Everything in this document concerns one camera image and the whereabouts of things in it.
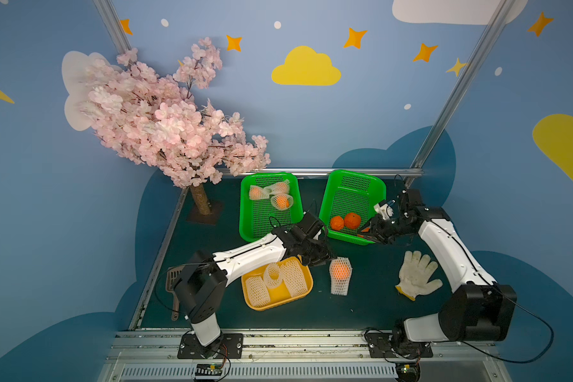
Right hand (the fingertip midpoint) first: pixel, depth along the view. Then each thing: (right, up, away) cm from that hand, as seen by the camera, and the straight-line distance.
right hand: (364, 231), depth 81 cm
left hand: (-10, -8, -2) cm, 13 cm away
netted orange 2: (-29, +17, +29) cm, 45 cm away
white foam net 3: (-24, -17, +3) cm, 30 cm away
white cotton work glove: (+23, -18, +9) cm, 30 cm away
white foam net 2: (-33, -13, +1) cm, 36 cm away
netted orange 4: (-9, -14, -1) cm, 16 cm away
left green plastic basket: (-41, +3, +26) cm, 49 cm away
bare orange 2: (+1, +2, +18) cm, 18 cm away
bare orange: (-6, +1, +18) cm, 19 cm away
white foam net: (-37, -21, -1) cm, 43 cm away
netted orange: (-41, +15, +27) cm, 52 cm away
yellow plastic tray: (-30, -24, +3) cm, 38 cm away
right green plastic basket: (+1, +15, +30) cm, 34 cm away
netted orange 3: (-30, +11, +23) cm, 39 cm away
